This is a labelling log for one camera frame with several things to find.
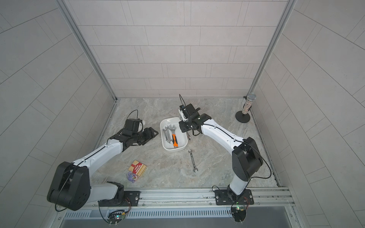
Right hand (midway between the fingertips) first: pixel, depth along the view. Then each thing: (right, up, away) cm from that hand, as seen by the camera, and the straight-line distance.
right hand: (182, 125), depth 86 cm
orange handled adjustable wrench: (-6, -8, +8) cm, 13 cm away
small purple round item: (-26, -27, -10) cm, 39 cm away
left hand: (-15, -5, +1) cm, 16 cm away
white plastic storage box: (-1, -9, +8) cm, 12 cm away
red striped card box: (-25, -24, -6) cm, 35 cm away
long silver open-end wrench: (+8, -25, -3) cm, 26 cm away
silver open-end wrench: (-10, -8, +9) cm, 15 cm away
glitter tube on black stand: (+45, +4, +19) cm, 49 cm away
